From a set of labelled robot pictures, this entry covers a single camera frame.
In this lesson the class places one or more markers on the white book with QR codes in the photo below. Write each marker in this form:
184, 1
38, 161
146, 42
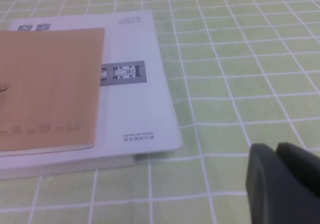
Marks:
136, 113

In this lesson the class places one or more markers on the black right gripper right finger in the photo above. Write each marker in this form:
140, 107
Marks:
304, 166

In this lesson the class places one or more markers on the tan kraft notebook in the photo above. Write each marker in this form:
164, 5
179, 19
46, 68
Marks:
50, 85

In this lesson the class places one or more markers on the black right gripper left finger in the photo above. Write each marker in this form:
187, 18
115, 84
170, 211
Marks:
274, 195

